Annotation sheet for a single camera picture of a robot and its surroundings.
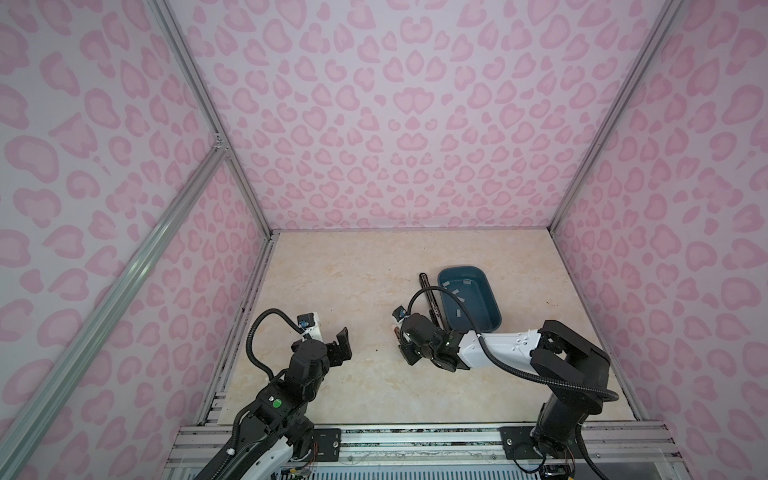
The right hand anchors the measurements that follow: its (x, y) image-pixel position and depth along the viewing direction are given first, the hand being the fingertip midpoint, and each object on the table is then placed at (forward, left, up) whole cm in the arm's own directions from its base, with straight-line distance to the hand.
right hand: (403, 340), depth 88 cm
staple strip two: (+19, -17, -2) cm, 25 cm away
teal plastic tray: (+21, -23, -3) cm, 32 cm away
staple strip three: (+23, -22, -3) cm, 32 cm away
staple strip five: (+11, -18, -2) cm, 21 cm away
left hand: (-2, +18, +11) cm, 22 cm away
